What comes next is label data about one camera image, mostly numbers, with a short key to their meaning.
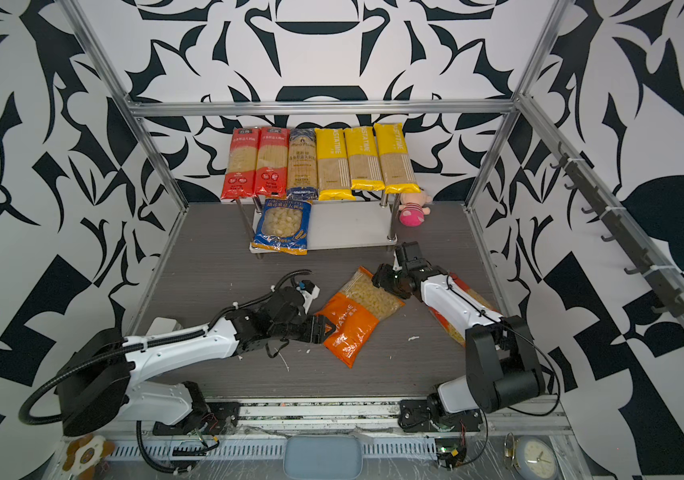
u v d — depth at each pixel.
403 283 0.68
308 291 0.74
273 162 0.79
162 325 0.85
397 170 0.78
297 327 0.70
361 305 0.89
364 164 0.80
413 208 1.11
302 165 0.79
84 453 0.67
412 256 0.70
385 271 0.81
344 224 1.06
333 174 0.76
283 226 0.99
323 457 0.69
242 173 0.77
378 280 0.81
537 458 0.66
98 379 0.41
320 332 0.71
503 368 0.43
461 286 0.57
